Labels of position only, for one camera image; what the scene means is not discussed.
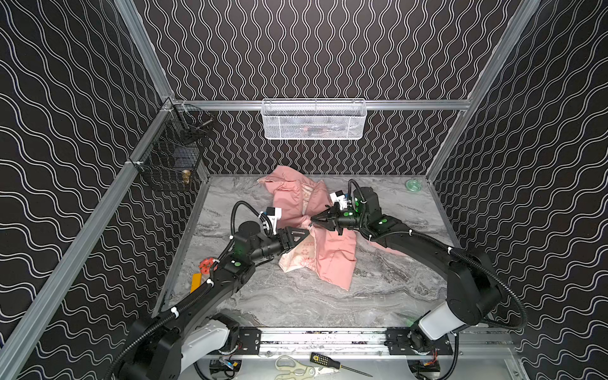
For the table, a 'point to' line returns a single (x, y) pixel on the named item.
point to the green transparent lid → (414, 185)
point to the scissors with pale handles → (290, 369)
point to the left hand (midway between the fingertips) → (313, 237)
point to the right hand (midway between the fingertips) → (310, 220)
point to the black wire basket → (172, 156)
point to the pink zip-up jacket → (331, 253)
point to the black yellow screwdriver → (328, 361)
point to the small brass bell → (186, 176)
